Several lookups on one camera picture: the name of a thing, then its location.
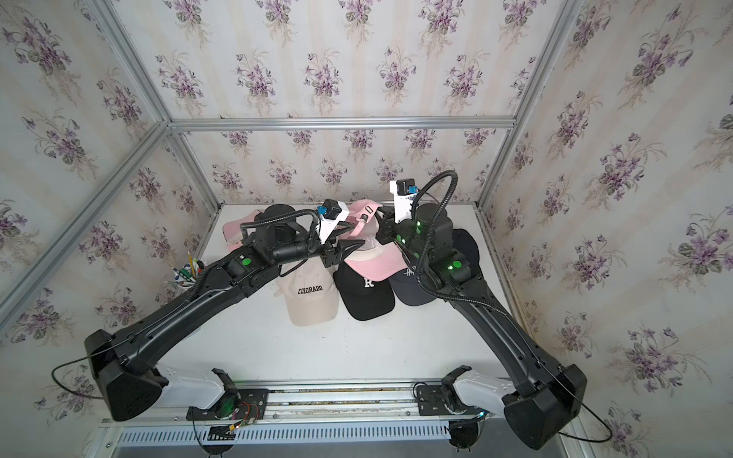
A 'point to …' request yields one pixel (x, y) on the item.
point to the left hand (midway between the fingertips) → (359, 233)
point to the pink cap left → (233, 232)
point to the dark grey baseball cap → (408, 289)
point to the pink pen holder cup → (188, 274)
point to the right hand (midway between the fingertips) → (380, 207)
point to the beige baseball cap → (310, 290)
